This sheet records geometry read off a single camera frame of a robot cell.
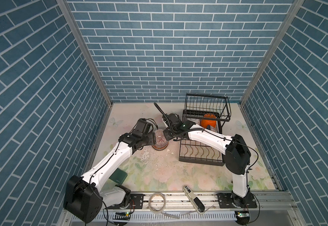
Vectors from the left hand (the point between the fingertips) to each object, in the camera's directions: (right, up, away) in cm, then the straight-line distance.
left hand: (151, 137), depth 83 cm
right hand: (+8, +3, +5) cm, 10 cm away
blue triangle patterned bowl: (+38, +5, +8) cm, 39 cm away
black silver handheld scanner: (+25, -31, -14) cm, 42 cm away
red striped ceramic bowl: (+6, -4, +6) cm, 9 cm away
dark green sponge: (-19, -22, -2) cm, 29 cm away
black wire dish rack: (+30, +19, +9) cm, 36 cm away
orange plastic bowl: (+36, +8, +17) cm, 41 cm away
